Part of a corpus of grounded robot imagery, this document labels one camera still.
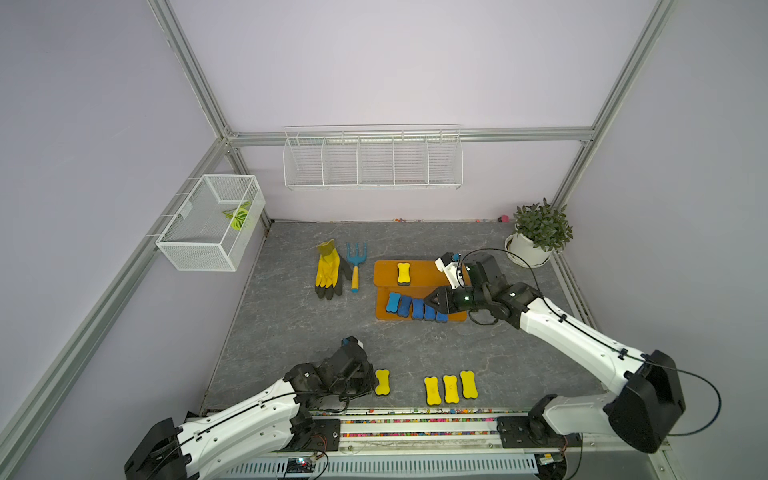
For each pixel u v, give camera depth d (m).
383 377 0.81
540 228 0.91
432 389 0.79
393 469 0.77
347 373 0.64
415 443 0.74
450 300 0.68
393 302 0.96
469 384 0.81
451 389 0.79
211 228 0.82
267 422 0.51
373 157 0.99
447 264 0.72
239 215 0.81
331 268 1.05
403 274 0.86
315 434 0.74
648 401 0.40
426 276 0.87
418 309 0.91
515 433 0.74
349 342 0.77
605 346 0.45
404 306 0.94
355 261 1.08
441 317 0.91
